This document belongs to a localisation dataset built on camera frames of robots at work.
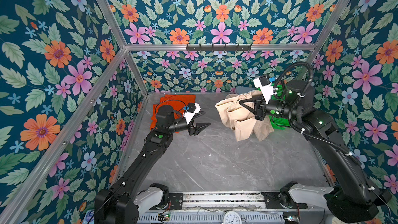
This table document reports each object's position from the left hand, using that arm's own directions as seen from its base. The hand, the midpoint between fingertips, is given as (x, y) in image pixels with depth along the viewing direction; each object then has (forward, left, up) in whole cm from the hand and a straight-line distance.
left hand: (207, 114), depth 67 cm
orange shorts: (+35, +20, -31) cm, 51 cm away
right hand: (-3, -13, +13) cm, 19 cm away
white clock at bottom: (-36, -8, -28) cm, 46 cm away
